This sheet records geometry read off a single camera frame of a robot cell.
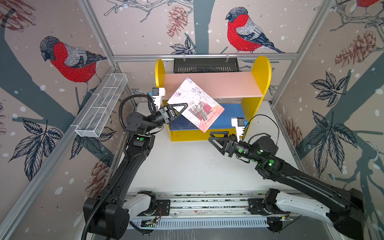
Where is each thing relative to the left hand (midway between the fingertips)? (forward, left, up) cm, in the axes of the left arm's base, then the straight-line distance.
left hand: (186, 109), depth 55 cm
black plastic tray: (+50, -22, -11) cm, 55 cm away
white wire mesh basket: (+7, +46, -17) cm, 49 cm away
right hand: (-8, -8, -9) cm, 14 cm away
